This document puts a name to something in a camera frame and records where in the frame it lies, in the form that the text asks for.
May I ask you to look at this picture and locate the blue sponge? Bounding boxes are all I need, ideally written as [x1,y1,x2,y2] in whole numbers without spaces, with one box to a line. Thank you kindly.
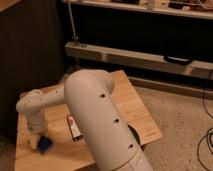
[37,135,53,154]

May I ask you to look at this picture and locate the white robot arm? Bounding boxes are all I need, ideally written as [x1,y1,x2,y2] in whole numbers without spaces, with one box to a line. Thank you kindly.
[16,70,153,171]

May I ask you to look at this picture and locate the red white box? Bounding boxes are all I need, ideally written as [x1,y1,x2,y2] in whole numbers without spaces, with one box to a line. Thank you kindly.
[67,114,82,141]

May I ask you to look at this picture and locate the metal vertical pole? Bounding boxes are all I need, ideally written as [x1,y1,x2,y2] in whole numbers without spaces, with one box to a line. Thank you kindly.
[67,0,79,46]

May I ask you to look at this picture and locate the wooden shelf beam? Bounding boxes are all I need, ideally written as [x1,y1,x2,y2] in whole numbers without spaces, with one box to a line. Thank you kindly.
[65,42,213,79]

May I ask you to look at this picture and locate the upper wooden shelf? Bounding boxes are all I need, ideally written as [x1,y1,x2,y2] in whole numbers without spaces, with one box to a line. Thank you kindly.
[61,0,213,21]

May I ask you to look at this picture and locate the black handle on beam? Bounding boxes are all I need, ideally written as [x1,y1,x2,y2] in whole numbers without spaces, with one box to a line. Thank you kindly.
[163,56,193,65]

